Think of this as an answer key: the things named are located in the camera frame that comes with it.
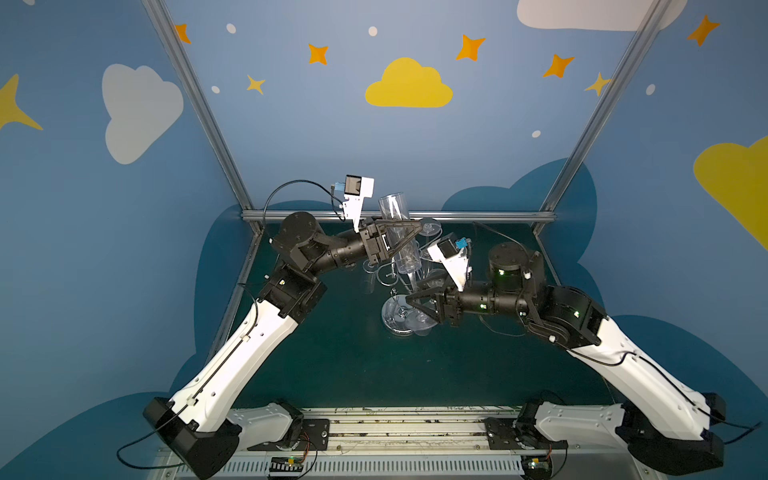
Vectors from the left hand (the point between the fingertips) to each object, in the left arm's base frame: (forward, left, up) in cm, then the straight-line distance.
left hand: (414, 220), depth 50 cm
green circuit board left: (-30, +29, -55) cm, 69 cm away
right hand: (-6, -1, -12) cm, 13 cm away
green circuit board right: (-30, -34, -55) cm, 71 cm away
